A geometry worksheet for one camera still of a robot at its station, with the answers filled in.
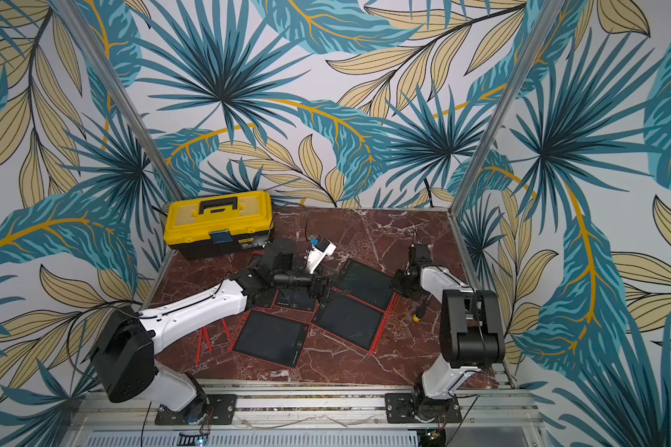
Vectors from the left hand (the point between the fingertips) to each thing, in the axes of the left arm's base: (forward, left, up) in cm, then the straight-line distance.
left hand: (342, 285), depth 73 cm
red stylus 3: (-11, +43, -23) cm, 50 cm away
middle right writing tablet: (0, -3, -22) cm, 22 cm away
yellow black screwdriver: (+2, -26, -20) cm, 33 cm away
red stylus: (+6, -18, -21) cm, 28 cm away
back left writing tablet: (-4, +12, 0) cm, 13 cm away
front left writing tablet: (-6, +21, -22) cm, 31 cm away
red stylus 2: (-2, -14, -22) cm, 26 cm away
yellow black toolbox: (+26, +41, -6) cm, 49 cm away
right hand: (+11, -20, -20) cm, 30 cm away
